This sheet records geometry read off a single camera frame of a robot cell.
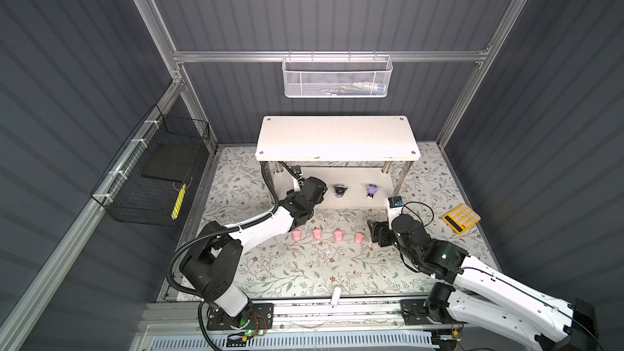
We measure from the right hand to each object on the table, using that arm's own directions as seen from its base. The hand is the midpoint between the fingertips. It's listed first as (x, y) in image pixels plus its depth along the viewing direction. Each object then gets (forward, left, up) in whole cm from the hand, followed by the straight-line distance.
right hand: (379, 222), depth 77 cm
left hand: (+15, +23, -2) cm, 28 cm away
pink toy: (+1, +28, -13) cm, 31 cm away
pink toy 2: (+2, +20, -13) cm, 24 cm away
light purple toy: (+17, -1, -7) cm, 19 cm away
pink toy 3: (+1, +13, -14) cm, 19 cm away
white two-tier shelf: (+41, -1, -15) cm, 43 cm away
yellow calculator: (+9, -36, -15) cm, 40 cm away
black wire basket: (+6, +70, +15) cm, 72 cm away
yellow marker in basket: (+3, +61, +12) cm, 62 cm away
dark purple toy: (+16, +12, -5) cm, 20 cm away
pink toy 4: (+1, +5, -14) cm, 15 cm away
